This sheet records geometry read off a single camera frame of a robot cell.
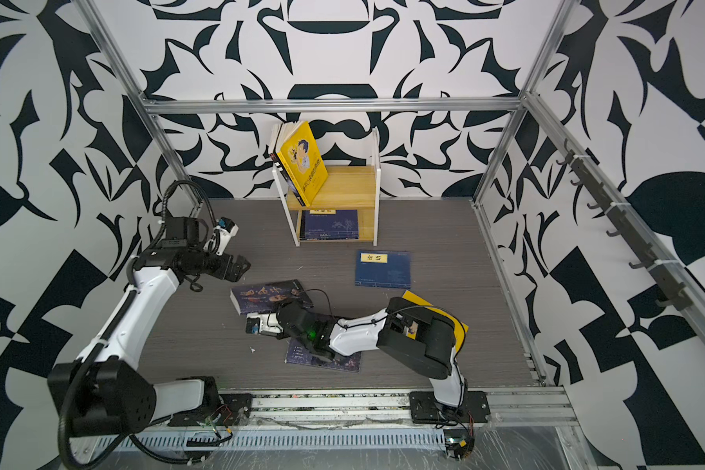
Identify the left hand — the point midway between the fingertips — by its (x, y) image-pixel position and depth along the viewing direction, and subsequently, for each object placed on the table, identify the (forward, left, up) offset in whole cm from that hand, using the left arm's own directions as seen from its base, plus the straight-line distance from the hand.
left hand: (231, 254), depth 82 cm
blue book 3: (+5, -45, -18) cm, 49 cm away
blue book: (+24, -24, -10) cm, 35 cm away
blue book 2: (+19, -26, -11) cm, 34 cm away
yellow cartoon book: (+22, -19, +17) cm, 33 cm away
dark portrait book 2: (-21, -18, -18) cm, 33 cm away
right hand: (-9, -12, -8) cm, 17 cm away
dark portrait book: (-8, -9, -11) cm, 16 cm away
